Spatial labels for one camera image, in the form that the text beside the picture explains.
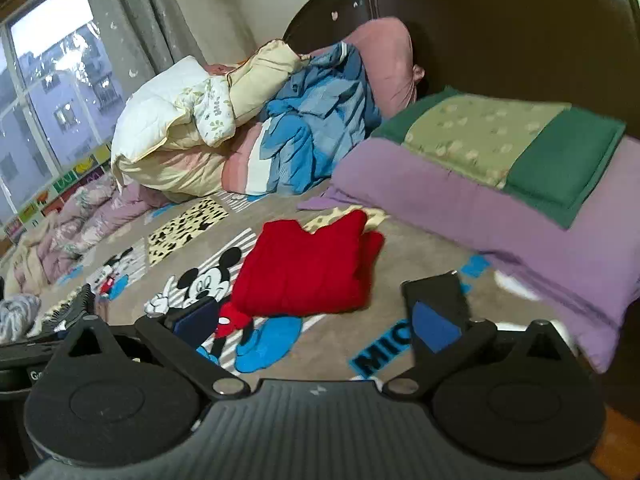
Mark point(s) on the black white striped garment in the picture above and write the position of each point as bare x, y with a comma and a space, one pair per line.
64, 317

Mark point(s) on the purple floral quilt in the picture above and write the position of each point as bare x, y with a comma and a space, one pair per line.
94, 211

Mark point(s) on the dark wooden headboard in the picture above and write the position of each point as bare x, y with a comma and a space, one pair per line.
585, 52

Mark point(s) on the pink striped folded blanket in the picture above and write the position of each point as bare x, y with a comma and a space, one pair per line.
245, 171

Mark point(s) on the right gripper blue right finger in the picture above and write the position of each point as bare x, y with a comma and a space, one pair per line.
450, 347

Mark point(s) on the Mickey Mouse brown blanket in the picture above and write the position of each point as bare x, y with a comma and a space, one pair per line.
196, 251

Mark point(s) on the pink pillow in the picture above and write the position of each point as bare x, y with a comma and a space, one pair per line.
386, 85

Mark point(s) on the red knit sweater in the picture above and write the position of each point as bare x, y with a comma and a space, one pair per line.
294, 272

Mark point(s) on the window with wooden frame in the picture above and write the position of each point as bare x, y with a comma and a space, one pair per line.
60, 97

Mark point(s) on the white cream pillow bundle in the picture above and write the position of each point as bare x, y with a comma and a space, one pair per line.
175, 131

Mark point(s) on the blue crumpled cloth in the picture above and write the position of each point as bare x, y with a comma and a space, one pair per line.
306, 148

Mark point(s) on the grey window curtain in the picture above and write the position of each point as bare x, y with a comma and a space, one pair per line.
142, 38

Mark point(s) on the purple green folded bedding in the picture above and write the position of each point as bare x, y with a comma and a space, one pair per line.
589, 273

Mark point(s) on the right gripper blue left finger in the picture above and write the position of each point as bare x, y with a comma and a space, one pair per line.
174, 339

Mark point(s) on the colourful alphabet mat strip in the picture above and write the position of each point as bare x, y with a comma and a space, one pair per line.
57, 193

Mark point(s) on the grey crumpled garment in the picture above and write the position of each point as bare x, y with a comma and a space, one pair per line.
17, 314

